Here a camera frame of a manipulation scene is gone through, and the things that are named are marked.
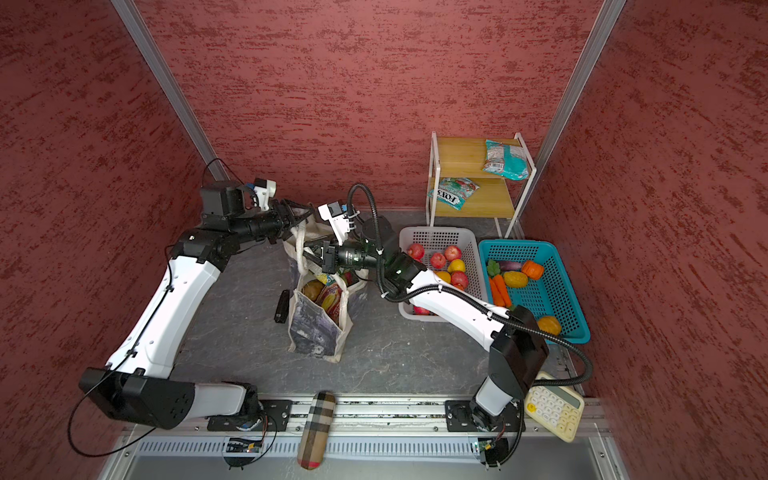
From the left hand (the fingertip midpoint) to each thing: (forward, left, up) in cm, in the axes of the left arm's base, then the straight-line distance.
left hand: (312, 220), depth 70 cm
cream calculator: (-33, -62, -33) cm, 78 cm away
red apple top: (+14, -41, -31) cm, 53 cm away
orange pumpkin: (+7, -67, -30) cm, 73 cm away
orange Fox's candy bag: (-8, -2, -24) cm, 25 cm away
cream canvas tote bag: (-19, -3, -11) cm, 22 cm away
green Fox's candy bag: (+31, -41, -17) cm, 54 cm away
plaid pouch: (-40, -1, -32) cm, 51 cm away
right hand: (-11, +1, +1) cm, 11 cm away
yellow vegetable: (+4, -60, -31) cm, 68 cm away
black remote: (-9, +15, -34) cm, 38 cm away
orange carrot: (0, -55, -32) cm, 64 cm away
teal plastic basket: (-2, -71, -31) cm, 78 cm away
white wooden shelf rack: (+33, -42, -4) cm, 53 cm away
